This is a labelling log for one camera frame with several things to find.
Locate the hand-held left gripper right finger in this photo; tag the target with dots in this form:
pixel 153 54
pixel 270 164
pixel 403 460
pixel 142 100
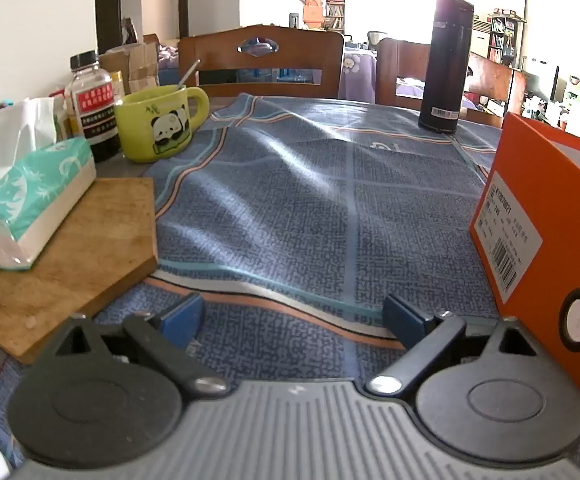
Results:
pixel 404 321

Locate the teal tissue pack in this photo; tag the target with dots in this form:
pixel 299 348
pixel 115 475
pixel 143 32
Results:
pixel 29 195

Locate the yellow lid jar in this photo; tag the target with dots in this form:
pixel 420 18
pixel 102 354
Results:
pixel 117 87

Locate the glass bottle with black cap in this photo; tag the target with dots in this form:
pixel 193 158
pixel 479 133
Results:
pixel 92 110

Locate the wooden dining chair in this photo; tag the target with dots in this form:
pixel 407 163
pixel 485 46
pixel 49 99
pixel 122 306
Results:
pixel 219 55
pixel 400 60

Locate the purple flowered sofa cover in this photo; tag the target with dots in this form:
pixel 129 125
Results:
pixel 357 72

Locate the metal spoon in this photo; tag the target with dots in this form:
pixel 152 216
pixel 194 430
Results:
pixel 187 75

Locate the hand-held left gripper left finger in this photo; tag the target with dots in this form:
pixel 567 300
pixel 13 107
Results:
pixel 184 316

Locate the wooden cutting board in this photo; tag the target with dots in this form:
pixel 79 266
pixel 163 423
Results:
pixel 94 260

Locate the white standing air conditioner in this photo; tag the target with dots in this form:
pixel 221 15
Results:
pixel 480 37

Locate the green panda mug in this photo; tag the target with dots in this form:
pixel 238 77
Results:
pixel 159 130

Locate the brown cardboard boxes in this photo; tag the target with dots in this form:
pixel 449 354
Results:
pixel 137 62

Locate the orange cardboard box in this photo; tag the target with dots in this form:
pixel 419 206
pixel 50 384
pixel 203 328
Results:
pixel 545 195

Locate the black thermos flask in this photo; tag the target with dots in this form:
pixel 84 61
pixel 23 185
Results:
pixel 445 60

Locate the blue patterned tablecloth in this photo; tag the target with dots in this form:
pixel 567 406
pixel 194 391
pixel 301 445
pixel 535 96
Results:
pixel 295 210

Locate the tall bookshelf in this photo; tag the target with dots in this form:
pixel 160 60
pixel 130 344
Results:
pixel 502 40

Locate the orange paper bag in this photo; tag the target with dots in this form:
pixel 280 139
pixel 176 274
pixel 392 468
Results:
pixel 313 14

